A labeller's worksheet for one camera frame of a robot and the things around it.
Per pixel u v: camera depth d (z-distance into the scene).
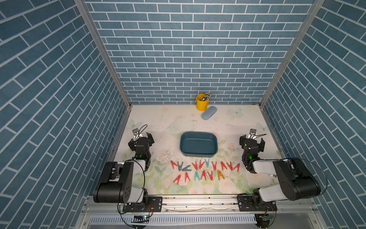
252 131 0.78
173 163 0.88
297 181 0.45
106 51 0.88
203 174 0.84
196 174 0.84
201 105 1.13
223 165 0.88
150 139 0.86
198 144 0.99
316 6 0.71
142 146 0.69
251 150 0.69
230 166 0.87
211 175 0.84
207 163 0.89
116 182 0.44
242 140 0.87
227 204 0.75
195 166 0.87
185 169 0.86
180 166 0.87
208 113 1.14
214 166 0.87
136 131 0.77
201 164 0.87
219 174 0.84
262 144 0.80
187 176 0.83
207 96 1.05
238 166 0.87
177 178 0.83
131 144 0.81
